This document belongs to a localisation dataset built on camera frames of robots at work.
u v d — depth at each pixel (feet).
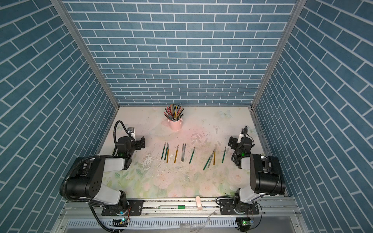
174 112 3.25
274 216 2.53
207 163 2.93
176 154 3.07
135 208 2.40
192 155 3.06
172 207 2.42
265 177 1.47
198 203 2.41
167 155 3.02
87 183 1.45
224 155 3.07
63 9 2.34
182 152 3.09
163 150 3.15
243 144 2.36
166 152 3.08
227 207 2.42
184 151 3.13
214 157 3.05
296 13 2.40
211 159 3.00
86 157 1.58
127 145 2.41
